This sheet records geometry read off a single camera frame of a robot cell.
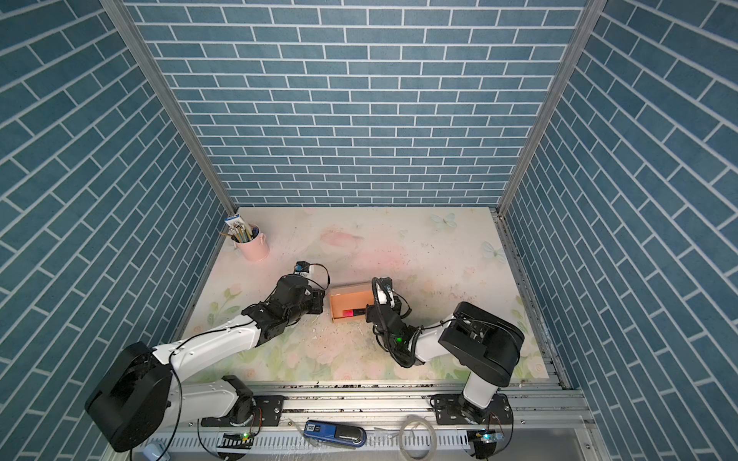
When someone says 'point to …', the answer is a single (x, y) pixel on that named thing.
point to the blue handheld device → (335, 433)
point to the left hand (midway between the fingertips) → (331, 294)
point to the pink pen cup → (256, 249)
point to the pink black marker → (354, 312)
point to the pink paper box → (351, 303)
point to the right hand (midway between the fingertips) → (375, 293)
